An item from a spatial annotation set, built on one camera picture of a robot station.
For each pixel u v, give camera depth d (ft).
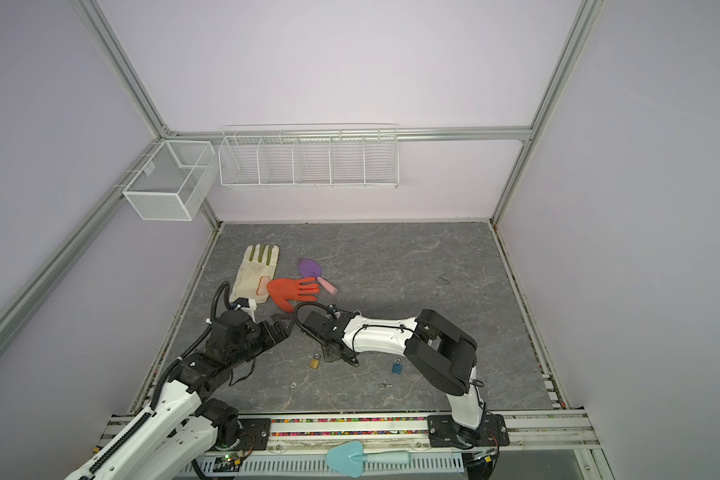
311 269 3.50
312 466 2.32
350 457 2.30
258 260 3.56
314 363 2.80
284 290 3.28
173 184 3.34
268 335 2.28
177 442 1.87
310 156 3.25
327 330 2.22
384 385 2.67
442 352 1.60
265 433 2.42
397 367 2.77
